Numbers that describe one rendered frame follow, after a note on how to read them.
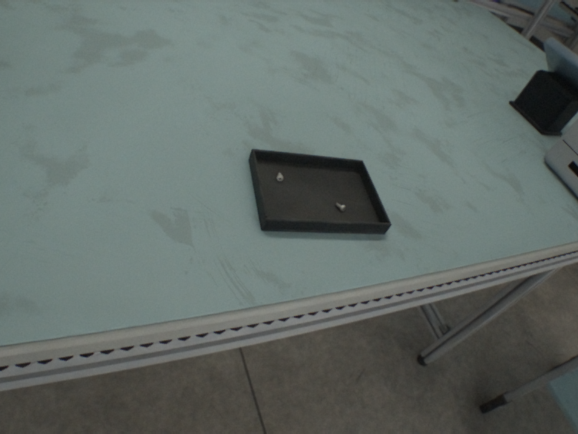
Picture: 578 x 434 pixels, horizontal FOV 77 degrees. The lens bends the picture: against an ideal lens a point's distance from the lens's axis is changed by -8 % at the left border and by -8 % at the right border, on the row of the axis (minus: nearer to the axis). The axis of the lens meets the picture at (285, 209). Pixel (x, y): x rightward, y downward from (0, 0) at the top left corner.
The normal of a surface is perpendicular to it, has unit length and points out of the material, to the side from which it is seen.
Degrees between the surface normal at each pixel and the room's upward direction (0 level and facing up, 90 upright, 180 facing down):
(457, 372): 0
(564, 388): 0
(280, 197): 0
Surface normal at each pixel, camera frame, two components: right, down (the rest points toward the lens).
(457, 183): 0.28, -0.66
